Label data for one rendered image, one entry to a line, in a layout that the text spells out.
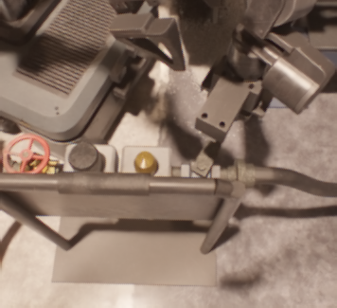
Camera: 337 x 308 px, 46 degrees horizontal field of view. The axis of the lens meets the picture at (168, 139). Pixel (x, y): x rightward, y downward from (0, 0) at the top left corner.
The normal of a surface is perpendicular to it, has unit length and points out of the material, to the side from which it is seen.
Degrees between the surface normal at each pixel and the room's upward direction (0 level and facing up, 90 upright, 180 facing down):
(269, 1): 60
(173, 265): 0
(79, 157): 0
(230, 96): 0
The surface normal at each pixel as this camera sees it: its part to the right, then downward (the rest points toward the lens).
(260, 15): -0.62, 0.36
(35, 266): 0.00, -0.41
